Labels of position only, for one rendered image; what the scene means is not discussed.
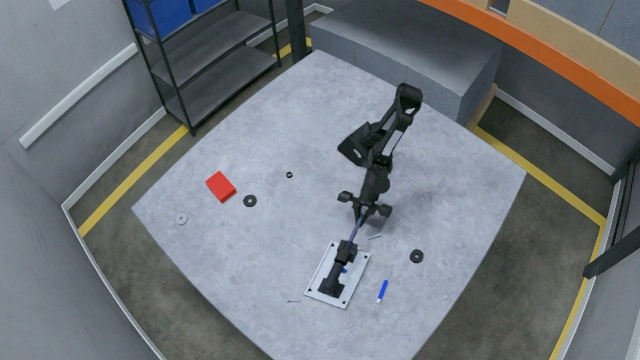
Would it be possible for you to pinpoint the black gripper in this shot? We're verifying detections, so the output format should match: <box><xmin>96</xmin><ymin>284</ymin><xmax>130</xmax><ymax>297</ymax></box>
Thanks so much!
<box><xmin>337</xmin><ymin>182</ymin><xmax>393</xmax><ymax>228</ymax></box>

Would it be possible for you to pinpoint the red rectangular block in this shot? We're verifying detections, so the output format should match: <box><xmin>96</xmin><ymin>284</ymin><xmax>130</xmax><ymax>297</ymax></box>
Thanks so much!
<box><xmin>205</xmin><ymin>170</ymin><xmax>237</xmax><ymax>204</ymax></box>

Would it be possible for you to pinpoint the blue screwdriver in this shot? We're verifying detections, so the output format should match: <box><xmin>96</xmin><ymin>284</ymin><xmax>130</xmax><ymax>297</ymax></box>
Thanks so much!
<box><xmin>376</xmin><ymin>274</ymin><xmax>389</xmax><ymax>304</ymax></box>

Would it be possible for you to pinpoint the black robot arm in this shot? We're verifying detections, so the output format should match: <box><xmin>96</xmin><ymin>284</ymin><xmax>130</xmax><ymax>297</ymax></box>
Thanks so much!
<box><xmin>357</xmin><ymin>82</ymin><xmax>423</xmax><ymax>202</ymax></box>

